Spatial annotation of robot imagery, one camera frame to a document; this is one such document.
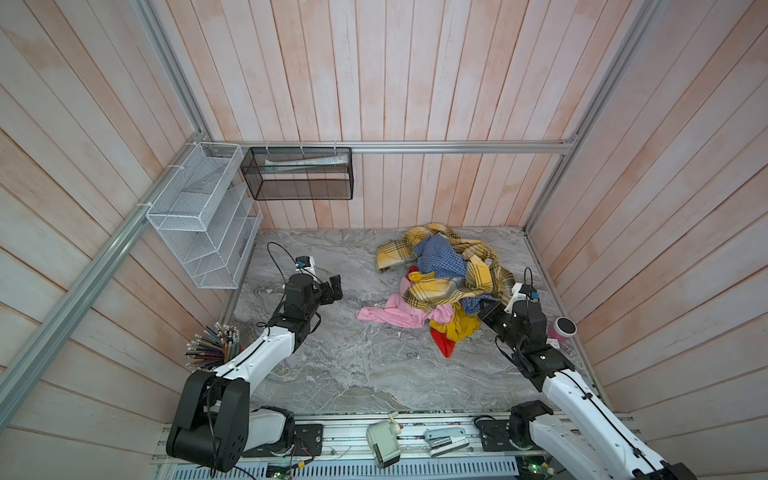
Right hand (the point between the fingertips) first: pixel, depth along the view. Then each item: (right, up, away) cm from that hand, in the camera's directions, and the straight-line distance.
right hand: (479, 298), depth 82 cm
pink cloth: (-22, -7, +13) cm, 27 cm away
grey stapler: (-12, -33, -10) cm, 37 cm away
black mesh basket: (-57, +42, +25) cm, 75 cm away
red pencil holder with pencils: (-71, -12, -4) cm, 72 cm away
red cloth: (-8, -15, +6) cm, 18 cm away
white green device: (-27, -32, -12) cm, 44 cm away
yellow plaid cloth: (-14, +1, +2) cm, 15 cm away
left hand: (-44, +4, +6) cm, 44 cm away
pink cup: (+27, -10, +6) cm, 29 cm away
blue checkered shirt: (-11, +12, +8) cm, 18 cm away
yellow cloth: (-5, -8, +2) cm, 9 cm away
